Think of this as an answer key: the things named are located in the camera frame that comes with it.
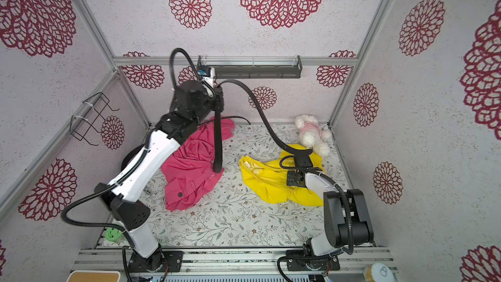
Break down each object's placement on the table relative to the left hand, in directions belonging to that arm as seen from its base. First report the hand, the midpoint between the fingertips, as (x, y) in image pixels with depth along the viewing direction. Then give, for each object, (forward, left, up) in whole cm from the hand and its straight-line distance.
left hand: (221, 90), depth 71 cm
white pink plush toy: (+3, -40, -29) cm, 49 cm away
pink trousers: (-14, +19, -38) cm, 45 cm away
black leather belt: (-13, +3, -23) cm, 26 cm away
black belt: (-13, -28, -19) cm, 36 cm away
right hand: (-13, -33, -41) cm, 54 cm away
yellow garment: (-15, -19, -39) cm, 46 cm away
